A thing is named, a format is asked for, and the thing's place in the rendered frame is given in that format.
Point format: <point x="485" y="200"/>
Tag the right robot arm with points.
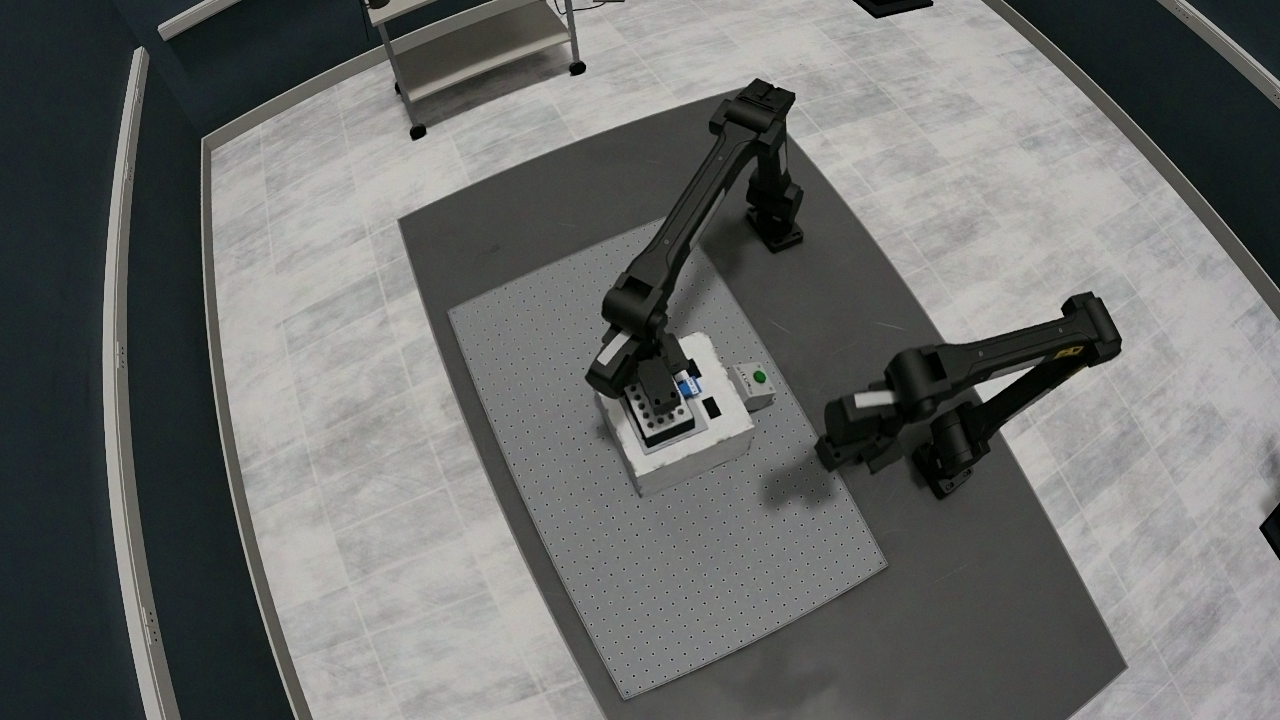
<point x="636" y="319"/>

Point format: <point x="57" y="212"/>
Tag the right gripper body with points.
<point x="675" y="352"/>

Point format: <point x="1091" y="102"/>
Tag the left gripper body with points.
<point x="892" y="456"/>

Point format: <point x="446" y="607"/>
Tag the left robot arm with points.
<point x="1080" y="336"/>

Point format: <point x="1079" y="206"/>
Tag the grey rectangular work mat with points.
<point x="673" y="581"/>

